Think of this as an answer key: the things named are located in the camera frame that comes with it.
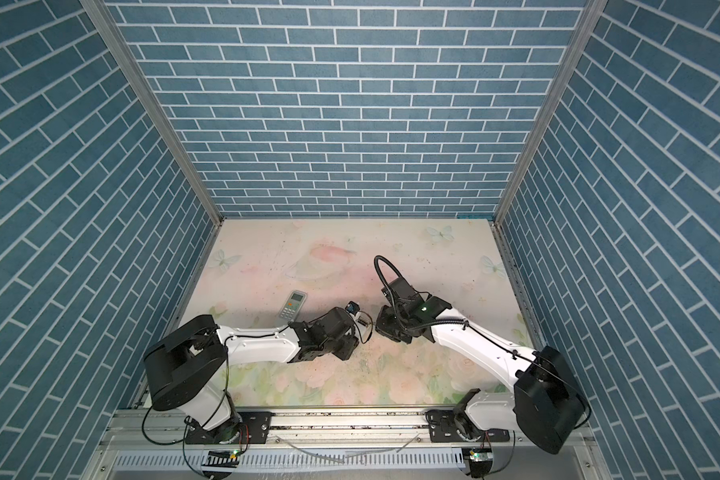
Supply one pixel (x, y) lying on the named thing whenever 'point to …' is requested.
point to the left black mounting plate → (250, 427)
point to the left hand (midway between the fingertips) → (353, 342)
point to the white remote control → (292, 307)
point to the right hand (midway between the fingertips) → (372, 325)
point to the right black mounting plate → (443, 428)
